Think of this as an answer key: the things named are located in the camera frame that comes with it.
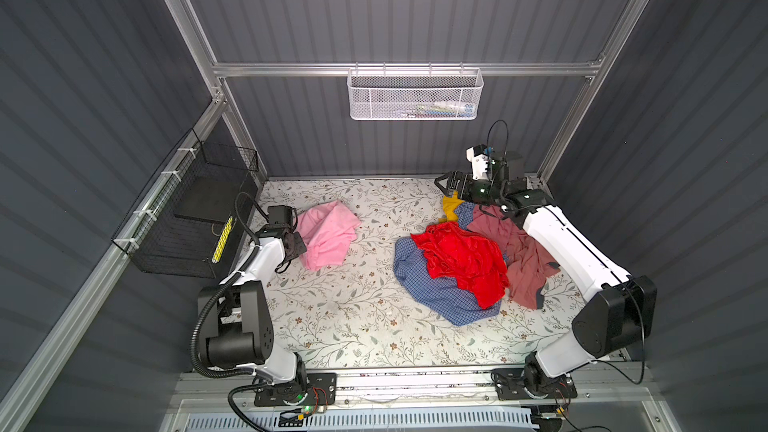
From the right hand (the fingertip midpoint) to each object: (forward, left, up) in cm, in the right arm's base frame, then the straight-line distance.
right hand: (449, 185), depth 80 cm
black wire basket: (-13, +66, +1) cm, 67 cm away
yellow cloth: (+11, -4, -21) cm, 24 cm away
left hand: (-8, +48, -19) cm, 52 cm away
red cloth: (-13, -8, -20) cm, 25 cm away
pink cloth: (-2, +37, -18) cm, 41 cm away
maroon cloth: (-13, -25, -23) cm, 36 cm away
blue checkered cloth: (-19, +1, -27) cm, 33 cm away
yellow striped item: (-18, +55, +1) cm, 58 cm away
